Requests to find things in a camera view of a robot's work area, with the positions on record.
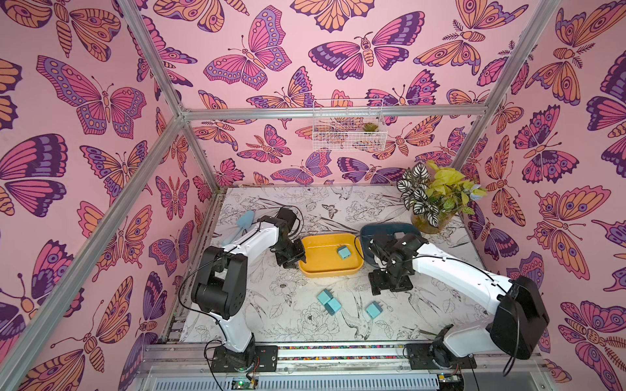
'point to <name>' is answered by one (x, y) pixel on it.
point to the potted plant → (433, 195)
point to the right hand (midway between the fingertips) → (381, 288)
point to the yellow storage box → (322, 254)
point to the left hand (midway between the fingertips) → (306, 260)
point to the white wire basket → (349, 125)
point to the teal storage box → (383, 228)
